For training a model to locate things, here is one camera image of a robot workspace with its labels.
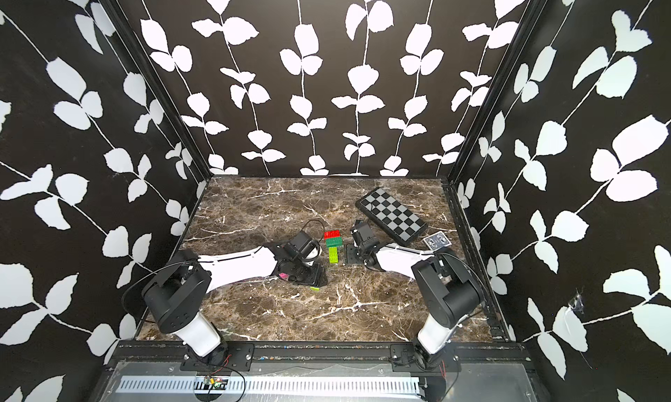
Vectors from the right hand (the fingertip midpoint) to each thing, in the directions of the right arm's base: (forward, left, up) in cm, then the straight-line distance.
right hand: (349, 248), depth 95 cm
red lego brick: (+9, +6, -4) cm, 12 cm away
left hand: (-12, +9, +1) cm, 15 cm away
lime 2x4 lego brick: (-2, +6, -2) cm, 6 cm away
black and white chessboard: (+15, -17, 0) cm, 23 cm away
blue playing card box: (+4, -34, -1) cm, 34 cm away
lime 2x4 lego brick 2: (-15, +11, 0) cm, 19 cm away
